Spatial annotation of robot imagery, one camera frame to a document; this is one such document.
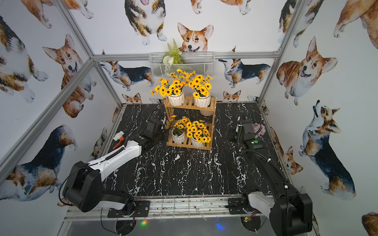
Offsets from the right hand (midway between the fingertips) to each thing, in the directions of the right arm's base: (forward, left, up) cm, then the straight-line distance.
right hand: (230, 130), depth 82 cm
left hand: (+4, +36, -3) cm, 36 cm away
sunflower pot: (+3, +31, -7) cm, 32 cm away
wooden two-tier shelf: (+27, +23, -18) cm, 40 cm away
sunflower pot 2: (-2, +18, 0) cm, 18 cm away
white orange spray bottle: (+6, +72, -15) cm, 74 cm away
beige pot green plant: (+26, +13, -14) cm, 32 cm away
